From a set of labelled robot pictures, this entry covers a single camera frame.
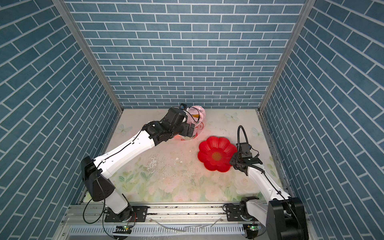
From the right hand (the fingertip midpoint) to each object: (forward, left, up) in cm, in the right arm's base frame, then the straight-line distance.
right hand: (233, 158), depth 88 cm
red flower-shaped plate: (+6, +10, -5) cm, 12 cm away
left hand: (+7, +27, +21) cm, 35 cm away
